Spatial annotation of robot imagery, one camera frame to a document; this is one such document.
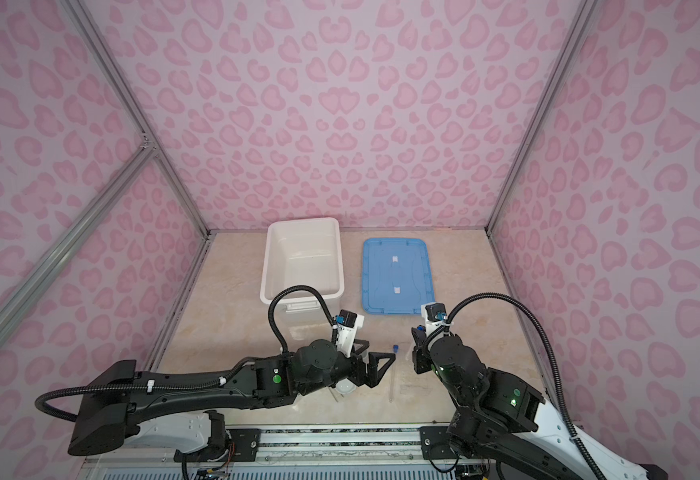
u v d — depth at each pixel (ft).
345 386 2.00
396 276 3.51
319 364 1.67
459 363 1.50
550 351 1.58
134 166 2.77
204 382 1.54
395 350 2.90
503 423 1.46
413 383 2.74
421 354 1.93
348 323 1.99
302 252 3.62
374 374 1.96
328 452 2.38
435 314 1.86
